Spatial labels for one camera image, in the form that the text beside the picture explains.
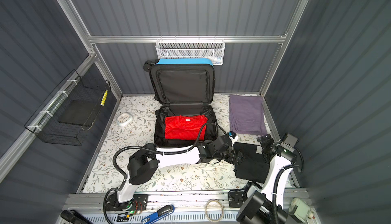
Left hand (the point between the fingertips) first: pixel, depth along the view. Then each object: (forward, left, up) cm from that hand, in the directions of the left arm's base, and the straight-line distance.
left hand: (241, 155), depth 77 cm
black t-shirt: (-3, -7, -9) cm, 12 cm away
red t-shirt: (+23, +29, -7) cm, 38 cm away
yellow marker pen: (+31, +73, +14) cm, 80 cm away
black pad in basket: (+21, +82, +14) cm, 86 cm away
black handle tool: (-21, +78, -8) cm, 81 cm away
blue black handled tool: (-21, +40, -8) cm, 46 cm away
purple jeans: (+33, -14, -9) cm, 37 cm away
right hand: (+4, -13, +2) cm, 14 cm away
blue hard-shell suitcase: (+42, +30, +11) cm, 52 cm away
